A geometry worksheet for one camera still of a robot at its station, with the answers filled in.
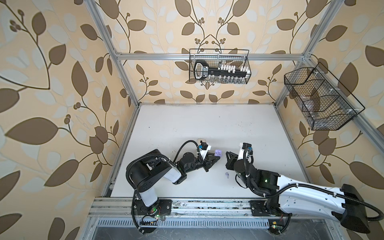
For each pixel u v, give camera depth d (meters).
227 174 0.85
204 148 0.72
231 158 0.65
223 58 0.91
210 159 0.74
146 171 0.48
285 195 0.50
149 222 0.74
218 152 0.81
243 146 0.67
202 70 0.84
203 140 0.98
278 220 0.72
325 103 0.73
